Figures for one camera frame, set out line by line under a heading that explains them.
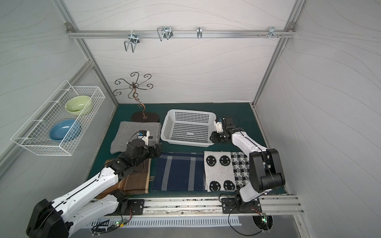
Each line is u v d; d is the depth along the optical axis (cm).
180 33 78
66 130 66
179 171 84
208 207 75
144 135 70
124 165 58
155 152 72
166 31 76
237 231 64
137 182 78
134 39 78
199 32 79
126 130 101
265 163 49
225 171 82
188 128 104
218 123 84
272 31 77
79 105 73
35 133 58
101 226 69
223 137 68
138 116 114
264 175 45
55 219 39
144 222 70
